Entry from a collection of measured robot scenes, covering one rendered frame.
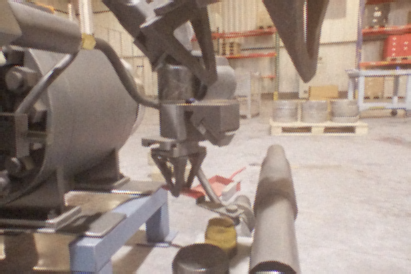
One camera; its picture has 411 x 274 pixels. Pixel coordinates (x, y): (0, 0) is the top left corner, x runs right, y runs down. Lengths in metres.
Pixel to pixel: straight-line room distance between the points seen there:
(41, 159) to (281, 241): 0.84
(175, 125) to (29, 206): 0.75
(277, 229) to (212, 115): 0.26
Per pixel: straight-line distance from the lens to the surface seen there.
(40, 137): 0.62
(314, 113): 4.44
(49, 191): 1.06
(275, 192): 0.23
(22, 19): 0.65
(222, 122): 0.41
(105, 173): 1.35
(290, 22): 0.20
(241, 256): 0.37
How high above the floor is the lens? 0.64
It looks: 9 degrees down
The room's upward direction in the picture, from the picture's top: 2 degrees counter-clockwise
